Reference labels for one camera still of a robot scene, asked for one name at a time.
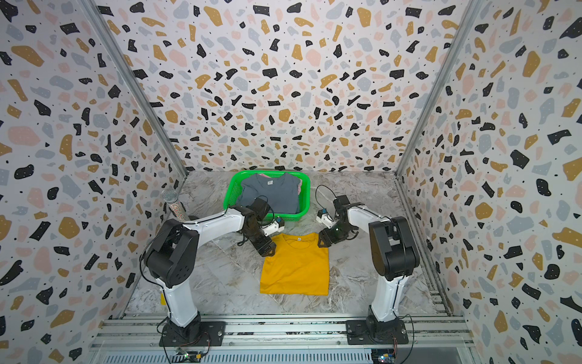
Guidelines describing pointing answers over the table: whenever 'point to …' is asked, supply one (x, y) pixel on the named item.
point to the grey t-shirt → (282, 192)
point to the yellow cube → (162, 299)
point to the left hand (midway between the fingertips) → (269, 245)
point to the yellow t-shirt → (299, 266)
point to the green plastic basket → (233, 192)
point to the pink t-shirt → (299, 186)
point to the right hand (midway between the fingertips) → (326, 241)
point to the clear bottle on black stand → (170, 196)
